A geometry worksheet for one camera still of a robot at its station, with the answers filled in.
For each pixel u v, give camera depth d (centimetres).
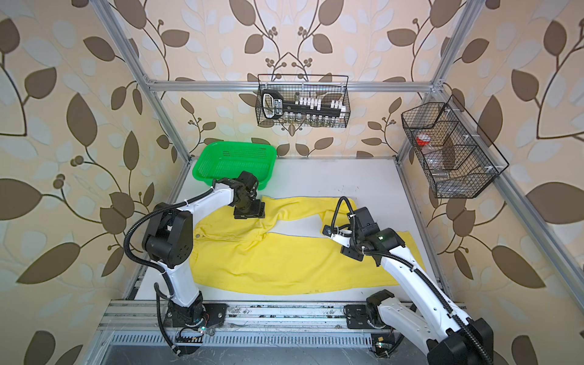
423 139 81
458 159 73
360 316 73
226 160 120
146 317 77
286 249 89
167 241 50
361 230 59
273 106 85
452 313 40
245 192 73
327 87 91
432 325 42
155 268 52
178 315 69
